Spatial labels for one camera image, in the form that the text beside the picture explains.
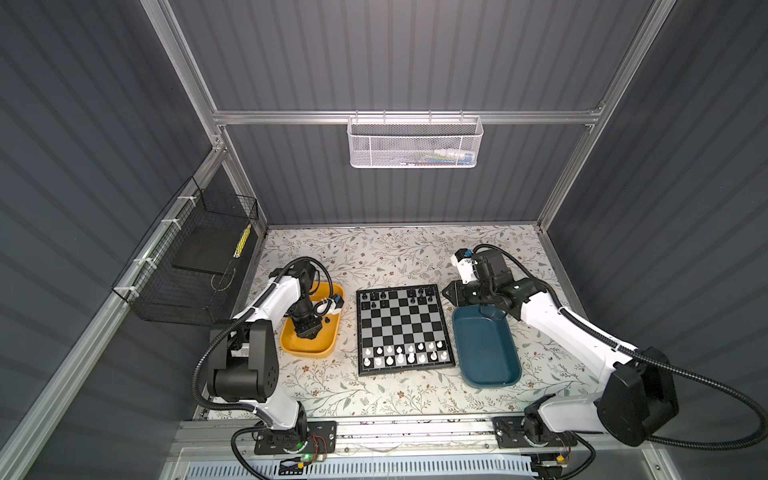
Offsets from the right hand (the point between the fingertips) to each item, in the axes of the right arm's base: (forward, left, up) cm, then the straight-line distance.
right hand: (449, 293), depth 83 cm
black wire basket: (-2, +66, +14) cm, 68 cm away
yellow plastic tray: (-9, +38, -15) cm, 42 cm away
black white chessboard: (-4, +13, -14) cm, 19 cm away
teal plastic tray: (-10, -13, -17) cm, 23 cm away
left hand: (-6, +43, -9) cm, 44 cm away
